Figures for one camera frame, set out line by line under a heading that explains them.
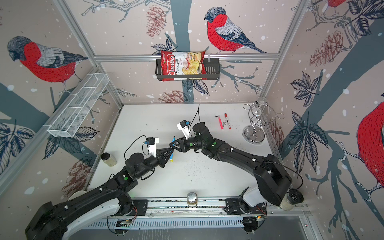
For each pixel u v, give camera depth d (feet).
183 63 2.87
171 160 2.44
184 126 2.28
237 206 2.41
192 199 2.20
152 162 2.19
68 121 2.34
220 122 3.59
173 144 2.42
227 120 3.60
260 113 3.20
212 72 3.11
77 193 2.32
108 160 2.73
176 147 2.37
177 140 2.44
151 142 2.20
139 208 2.40
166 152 2.28
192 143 2.20
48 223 1.32
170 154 2.39
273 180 1.39
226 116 3.72
